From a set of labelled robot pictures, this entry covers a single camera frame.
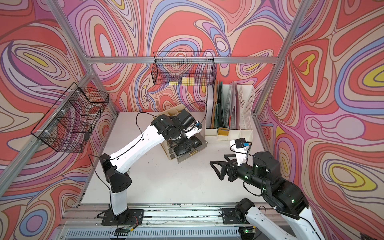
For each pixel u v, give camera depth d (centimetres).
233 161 50
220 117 91
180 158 72
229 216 73
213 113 95
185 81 82
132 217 73
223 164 48
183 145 65
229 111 86
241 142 49
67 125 73
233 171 51
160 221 73
